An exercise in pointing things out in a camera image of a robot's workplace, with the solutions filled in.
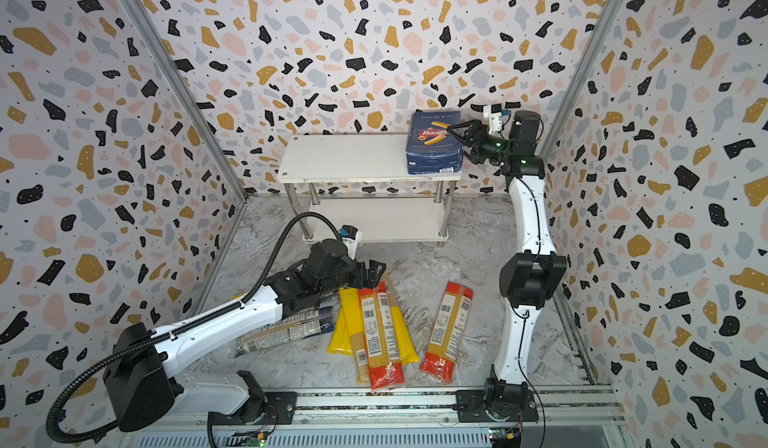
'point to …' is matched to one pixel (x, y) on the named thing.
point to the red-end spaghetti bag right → (444, 344)
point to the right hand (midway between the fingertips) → (446, 130)
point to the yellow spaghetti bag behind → (352, 324)
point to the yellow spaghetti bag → (339, 341)
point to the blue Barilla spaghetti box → (323, 315)
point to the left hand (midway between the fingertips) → (374, 260)
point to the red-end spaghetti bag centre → (381, 337)
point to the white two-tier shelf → (362, 181)
